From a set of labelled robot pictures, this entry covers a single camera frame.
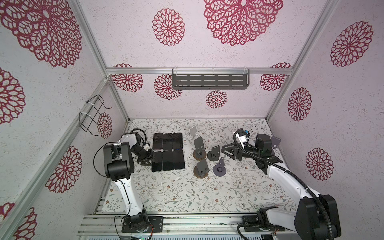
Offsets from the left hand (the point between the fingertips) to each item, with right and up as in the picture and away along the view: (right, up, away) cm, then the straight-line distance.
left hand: (153, 165), depth 94 cm
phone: (+16, +3, +5) cm, 17 cm away
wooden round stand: (+30, -1, -9) cm, 31 cm away
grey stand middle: (+39, +7, +1) cm, 39 cm away
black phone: (+7, +13, +13) cm, 20 cm away
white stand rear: (+25, +21, +7) cm, 34 cm away
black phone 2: (+3, -1, +1) cm, 3 cm away
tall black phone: (+9, +2, +3) cm, 10 cm away
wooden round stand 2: (+30, +7, +3) cm, 31 cm away
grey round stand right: (+77, +15, 0) cm, 78 cm away
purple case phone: (0, +15, +12) cm, 19 cm away
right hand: (+40, +13, -19) cm, 46 cm away
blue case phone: (+14, +15, +13) cm, 24 cm away
